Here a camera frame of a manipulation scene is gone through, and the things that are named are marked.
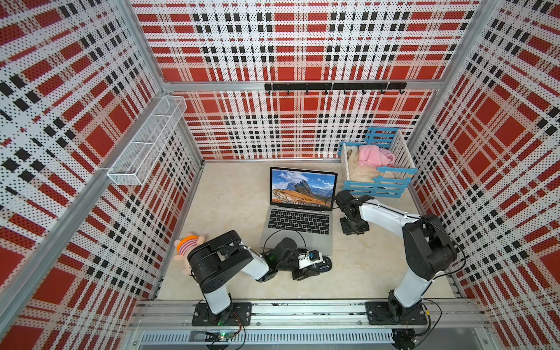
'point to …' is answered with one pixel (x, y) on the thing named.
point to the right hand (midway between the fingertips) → (356, 228)
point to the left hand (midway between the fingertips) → (316, 261)
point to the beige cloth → (360, 173)
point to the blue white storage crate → (393, 140)
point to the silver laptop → (301, 208)
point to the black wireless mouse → (327, 265)
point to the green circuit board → (223, 336)
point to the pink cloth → (372, 155)
